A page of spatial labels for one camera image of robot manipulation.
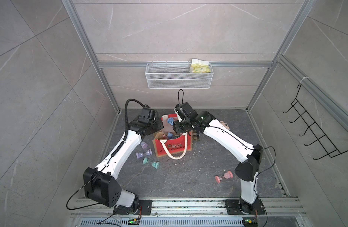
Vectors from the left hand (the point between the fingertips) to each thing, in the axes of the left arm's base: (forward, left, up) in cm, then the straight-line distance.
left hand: (163, 122), depth 81 cm
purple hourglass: (-4, +15, -20) cm, 25 cm away
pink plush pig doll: (+9, -44, -17) cm, 48 cm away
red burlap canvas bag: (-12, -2, -1) cm, 13 cm away
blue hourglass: (+1, -4, 0) cm, 4 cm away
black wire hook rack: (-19, -74, +8) cm, 77 cm away
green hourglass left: (-17, +6, -21) cm, 28 cm away
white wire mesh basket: (+38, -9, +6) cm, 40 cm away
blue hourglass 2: (+1, -3, -16) cm, 17 cm away
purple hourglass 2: (-11, +17, -20) cm, 29 cm away
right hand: (-4, -8, 0) cm, 9 cm away
